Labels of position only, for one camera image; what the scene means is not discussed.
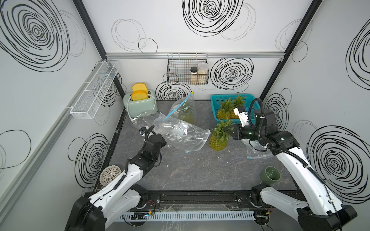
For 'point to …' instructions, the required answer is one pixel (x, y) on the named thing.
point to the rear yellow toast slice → (139, 86)
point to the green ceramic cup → (271, 175)
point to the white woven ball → (108, 173)
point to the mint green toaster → (140, 108)
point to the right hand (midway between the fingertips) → (225, 129)
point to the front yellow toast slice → (137, 95)
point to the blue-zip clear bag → (175, 108)
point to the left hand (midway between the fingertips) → (160, 134)
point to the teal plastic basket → (217, 100)
